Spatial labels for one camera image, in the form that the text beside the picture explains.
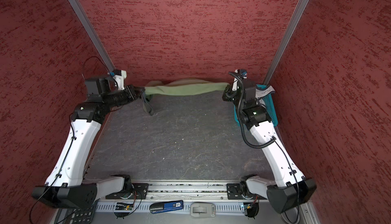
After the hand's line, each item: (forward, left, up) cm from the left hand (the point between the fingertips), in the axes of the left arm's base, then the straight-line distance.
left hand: (145, 93), depth 69 cm
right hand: (+4, -38, -1) cm, 38 cm away
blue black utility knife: (-41, -7, -30) cm, 51 cm away
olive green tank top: (+7, -18, -2) cm, 19 cm away
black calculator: (-45, +25, -33) cm, 61 cm away
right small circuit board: (-39, -50, -37) cm, 74 cm away
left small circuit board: (-41, +11, -38) cm, 57 cm away
